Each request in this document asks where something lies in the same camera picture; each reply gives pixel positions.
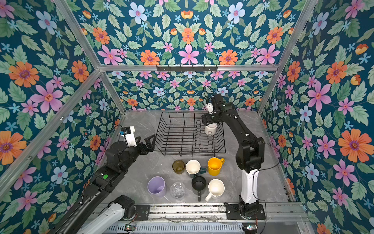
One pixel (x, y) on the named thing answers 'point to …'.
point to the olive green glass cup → (178, 166)
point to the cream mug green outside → (193, 168)
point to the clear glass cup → (177, 190)
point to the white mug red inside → (211, 127)
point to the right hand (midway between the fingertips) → (210, 118)
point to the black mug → (198, 184)
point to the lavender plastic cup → (156, 186)
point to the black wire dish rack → (183, 132)
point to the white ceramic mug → (216, 188)
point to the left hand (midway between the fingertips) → (149, 133)
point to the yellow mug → (214, 164)
